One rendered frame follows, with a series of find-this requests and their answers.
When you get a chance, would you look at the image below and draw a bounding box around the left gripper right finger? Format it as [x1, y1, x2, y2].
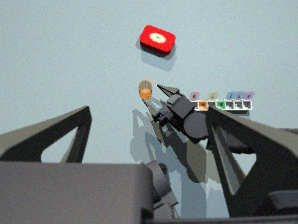
[205, 106, 298, 218]

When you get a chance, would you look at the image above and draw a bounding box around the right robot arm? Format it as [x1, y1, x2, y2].
[165, 94, 298, 155]

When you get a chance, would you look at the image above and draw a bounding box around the orange translucent pill bottle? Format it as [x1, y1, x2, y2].
[138, 80, 153, 100]

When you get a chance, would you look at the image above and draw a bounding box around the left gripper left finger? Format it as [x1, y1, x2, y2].
[0, 106, 92, 163]

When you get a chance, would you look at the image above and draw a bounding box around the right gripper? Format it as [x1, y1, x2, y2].
[142, 84, 186, 127]

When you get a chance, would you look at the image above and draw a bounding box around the white weekly pill organiser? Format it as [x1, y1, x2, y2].
[189, 92, 255, 111]

